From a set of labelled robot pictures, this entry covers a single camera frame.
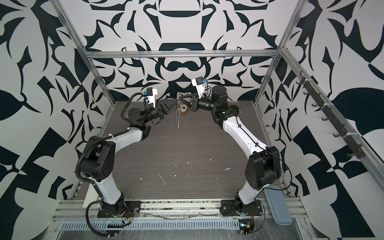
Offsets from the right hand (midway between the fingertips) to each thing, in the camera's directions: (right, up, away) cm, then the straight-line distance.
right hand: (180, 98), depth 70 cm
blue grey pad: (+47, -51, +4) cm, 70 cm away
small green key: (0, -3, +4) cm, 5 cm away
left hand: (-1, 0, -1) cm, 1 cm away
